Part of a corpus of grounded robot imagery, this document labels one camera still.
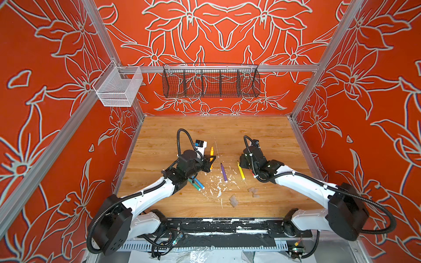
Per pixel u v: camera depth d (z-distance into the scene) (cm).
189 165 61
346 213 41
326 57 87
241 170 91
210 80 97
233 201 81
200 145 70
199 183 87
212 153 78
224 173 90
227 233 73
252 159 63
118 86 94
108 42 81
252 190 84
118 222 40
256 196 81
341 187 44
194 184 86
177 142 59
